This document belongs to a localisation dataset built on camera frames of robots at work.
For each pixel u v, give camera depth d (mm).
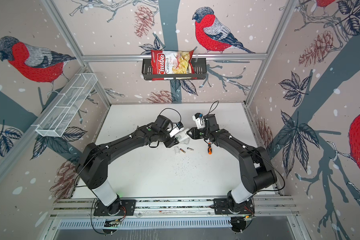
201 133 776
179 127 762
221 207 722
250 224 696
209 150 925
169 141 776
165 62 873
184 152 943
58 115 733
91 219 700
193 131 783
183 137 862
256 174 446
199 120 803
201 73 930
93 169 454
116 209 669
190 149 951
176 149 947
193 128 799
